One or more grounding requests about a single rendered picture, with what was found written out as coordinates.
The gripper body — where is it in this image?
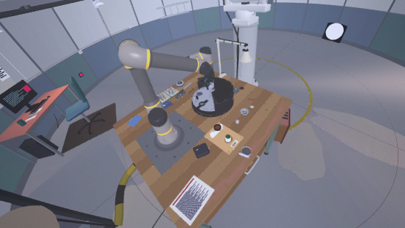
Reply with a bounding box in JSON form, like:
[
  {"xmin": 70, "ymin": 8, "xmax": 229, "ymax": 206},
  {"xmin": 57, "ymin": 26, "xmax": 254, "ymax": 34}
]
[{"xmin": 197, "ymin": 75, "xmax": 216, "ymax": 93}]

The black round filter wheel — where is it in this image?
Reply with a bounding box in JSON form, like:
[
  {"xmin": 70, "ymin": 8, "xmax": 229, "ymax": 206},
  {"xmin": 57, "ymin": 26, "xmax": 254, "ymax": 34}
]
[{"xmin": 191, "ymin": 77, "xmax": 235, "ymax": 118}]

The white tool tray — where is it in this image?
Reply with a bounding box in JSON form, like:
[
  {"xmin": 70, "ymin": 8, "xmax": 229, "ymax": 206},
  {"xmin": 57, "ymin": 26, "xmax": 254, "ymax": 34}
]
[{"xmin": 156, "ymin": 86, "xmax": 180, "ymax": 103}]

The tan wooden tray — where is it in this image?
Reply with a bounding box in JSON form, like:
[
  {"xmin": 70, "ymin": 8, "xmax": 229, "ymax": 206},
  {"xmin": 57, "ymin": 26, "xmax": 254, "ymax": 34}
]
[{"xmin": 203, "ymin": 122, "xmax": 245, "ymax": 155}]

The blue flat card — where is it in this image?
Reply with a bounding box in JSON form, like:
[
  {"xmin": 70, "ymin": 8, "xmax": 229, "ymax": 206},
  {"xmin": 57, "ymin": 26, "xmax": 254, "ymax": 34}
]
[{"xmin": 127, "ymin": 114, "xmax": 143, "ymax": 128}]

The dark round lens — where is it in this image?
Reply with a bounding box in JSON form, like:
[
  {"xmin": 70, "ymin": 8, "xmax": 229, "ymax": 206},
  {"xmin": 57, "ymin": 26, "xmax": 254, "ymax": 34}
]
[{"xmin": 238, "ymin": 145, "xmax": 253, "ymax": 159}]

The white desk lamp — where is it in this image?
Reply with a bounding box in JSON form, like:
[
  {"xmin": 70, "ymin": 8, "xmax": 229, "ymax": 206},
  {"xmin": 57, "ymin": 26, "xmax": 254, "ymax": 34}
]
[{"xmin": 215, "ymin": 37, "xmax": 254, "ymax": 79}]

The white telescope pier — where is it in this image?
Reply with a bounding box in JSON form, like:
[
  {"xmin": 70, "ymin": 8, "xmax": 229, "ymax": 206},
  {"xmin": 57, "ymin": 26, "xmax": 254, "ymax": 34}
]
[{"xmin": 222, "ymin": 0, "xmax": 273, "ymax": 87}]

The wooden work bench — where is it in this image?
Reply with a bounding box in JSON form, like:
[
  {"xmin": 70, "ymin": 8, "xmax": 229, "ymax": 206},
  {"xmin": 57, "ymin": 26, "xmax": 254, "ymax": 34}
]
[{"xmin": 112, "ymin": 71, "xmax": 293, "ymax": 228}]

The black small box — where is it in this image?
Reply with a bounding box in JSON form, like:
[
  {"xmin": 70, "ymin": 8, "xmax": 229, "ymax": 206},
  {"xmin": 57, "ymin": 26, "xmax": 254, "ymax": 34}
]
[{"xmin": 192, "ymin": 142, "xmax": 211, "ymax": 159}]

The red-brown side box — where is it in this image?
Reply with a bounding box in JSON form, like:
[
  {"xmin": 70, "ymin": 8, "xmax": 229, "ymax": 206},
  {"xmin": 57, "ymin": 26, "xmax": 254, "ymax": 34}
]
[{"xmin": 273, "ymin": 107, "xmax": 291, "ymax": 145}]

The brown floor mat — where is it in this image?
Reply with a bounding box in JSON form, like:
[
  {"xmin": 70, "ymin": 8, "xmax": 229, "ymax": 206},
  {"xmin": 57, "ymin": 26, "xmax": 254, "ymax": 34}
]
[{"xmin": 61, "ymin": 102, "xmax": 118, "ymax": 155}]

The printed white paper sheet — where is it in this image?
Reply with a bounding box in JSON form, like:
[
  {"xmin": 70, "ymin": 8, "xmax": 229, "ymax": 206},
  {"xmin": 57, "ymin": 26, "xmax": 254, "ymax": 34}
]
[{"xmin": 169, "ymin": 175, "xmax": 216, "ymax": 227}]

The blue office chair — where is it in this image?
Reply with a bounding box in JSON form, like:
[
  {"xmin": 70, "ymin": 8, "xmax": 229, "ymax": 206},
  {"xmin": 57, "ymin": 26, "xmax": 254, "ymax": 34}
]
[{"xmin": 64, "ymin": 76, "xmax": 106, "ymax": 136}]

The white disc on black plate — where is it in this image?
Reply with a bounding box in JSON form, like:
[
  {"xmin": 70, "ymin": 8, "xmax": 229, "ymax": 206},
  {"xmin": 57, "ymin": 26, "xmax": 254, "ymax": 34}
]
[{"xmin": 321, "ymin": 22, "xmax": 348, "ymax": 44}]

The orange desk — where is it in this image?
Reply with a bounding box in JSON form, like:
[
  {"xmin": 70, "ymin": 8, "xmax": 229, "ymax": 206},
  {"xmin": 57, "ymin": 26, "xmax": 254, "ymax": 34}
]
[{"xmin": 0, "ymin": 84, "xmax": 71, "ymax": 158}]

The black keyboard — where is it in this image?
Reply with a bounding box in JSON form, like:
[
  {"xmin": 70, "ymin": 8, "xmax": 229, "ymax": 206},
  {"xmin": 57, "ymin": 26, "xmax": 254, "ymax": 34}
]
[{"xmin": 24, "ymin": 95, "xmax": 51, "ymax": 123}]

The black computer case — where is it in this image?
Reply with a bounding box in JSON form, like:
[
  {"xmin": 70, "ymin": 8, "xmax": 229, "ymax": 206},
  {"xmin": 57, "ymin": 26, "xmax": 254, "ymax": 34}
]
[{"xmin": 18, "ymin": 134, "xmax": 60, "ymax": 159}]

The black computer monitor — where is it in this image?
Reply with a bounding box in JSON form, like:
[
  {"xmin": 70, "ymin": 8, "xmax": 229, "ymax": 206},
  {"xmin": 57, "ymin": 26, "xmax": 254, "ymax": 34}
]
[{"xmin": 0, "ymin": 79, "xmax": 39, "ymax": 115}]

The black railing beam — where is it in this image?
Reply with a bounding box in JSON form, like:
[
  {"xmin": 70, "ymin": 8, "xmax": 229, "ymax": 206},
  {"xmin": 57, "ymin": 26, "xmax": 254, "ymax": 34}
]
[{"xmin": 0, "ymin": 189, "xmax": 117, "ymax": 228}]

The grey base plate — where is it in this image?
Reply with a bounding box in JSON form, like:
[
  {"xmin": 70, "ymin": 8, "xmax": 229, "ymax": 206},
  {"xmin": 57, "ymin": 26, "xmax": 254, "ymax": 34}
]
[{"xmin": 135, "ymin": 110, "xmax": 207, "ymax": 176}]

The white drawer handle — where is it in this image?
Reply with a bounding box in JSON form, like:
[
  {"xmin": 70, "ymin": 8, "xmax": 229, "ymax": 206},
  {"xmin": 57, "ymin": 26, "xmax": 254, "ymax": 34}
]
[{"xmin": 243, "ymin": 155, "xmax": 261, "ymax": 176}]

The yellow and black hose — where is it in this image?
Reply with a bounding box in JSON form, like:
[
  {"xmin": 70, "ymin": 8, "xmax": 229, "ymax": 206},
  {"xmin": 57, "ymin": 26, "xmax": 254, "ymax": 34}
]
[{"xmin": 113, "ymin": 163, "xmax": 138, "ymax": 227}]

